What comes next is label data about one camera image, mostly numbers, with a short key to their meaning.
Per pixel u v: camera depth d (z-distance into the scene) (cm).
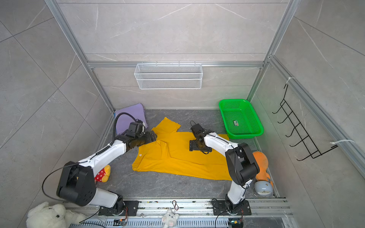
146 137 78
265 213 73
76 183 43
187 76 101
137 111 118
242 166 47
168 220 67
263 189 73
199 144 75
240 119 115
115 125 65
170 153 94
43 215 55
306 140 64
